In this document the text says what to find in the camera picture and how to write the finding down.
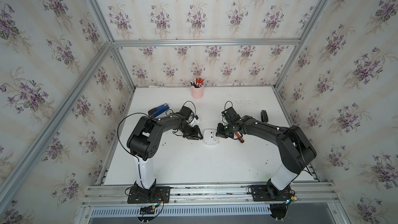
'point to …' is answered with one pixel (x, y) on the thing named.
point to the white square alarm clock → (210, 137)
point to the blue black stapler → (156, 111)
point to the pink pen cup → (197, 93)
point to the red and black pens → (197, 83)
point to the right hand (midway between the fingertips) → (216, 134)
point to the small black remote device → (264, 116)
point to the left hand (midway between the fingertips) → (201, 138)
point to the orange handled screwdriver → (239, 138)
